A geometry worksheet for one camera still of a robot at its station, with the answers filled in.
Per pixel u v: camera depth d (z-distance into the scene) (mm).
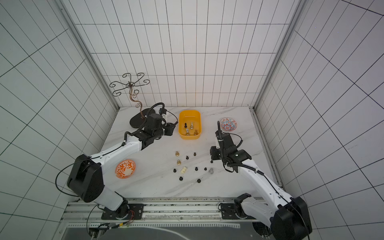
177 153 923
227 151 607
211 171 850
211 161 899
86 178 431
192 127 1059
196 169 870
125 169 854
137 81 923
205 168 874
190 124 1039
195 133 1023
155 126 662
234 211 724
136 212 727
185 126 1062
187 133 1014
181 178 832
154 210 745
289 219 379
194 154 926
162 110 728
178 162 891
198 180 830
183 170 855
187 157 921
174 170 856
